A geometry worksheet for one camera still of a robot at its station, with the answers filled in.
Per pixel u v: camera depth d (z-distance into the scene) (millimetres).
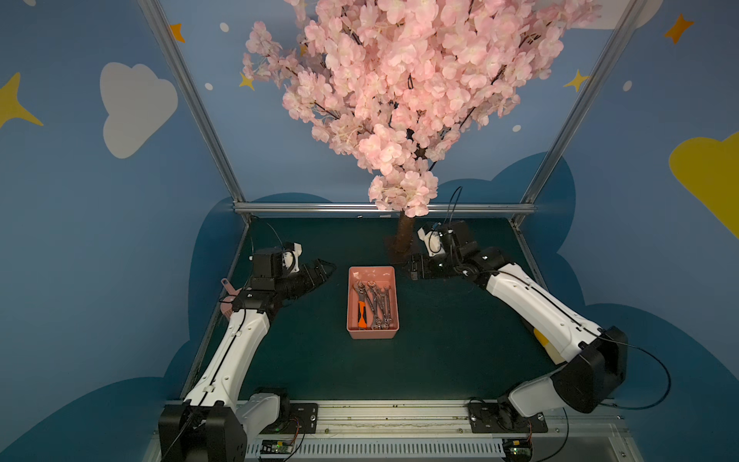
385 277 1024
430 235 701
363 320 908
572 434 733
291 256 661
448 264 657
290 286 667
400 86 516
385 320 911
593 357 406
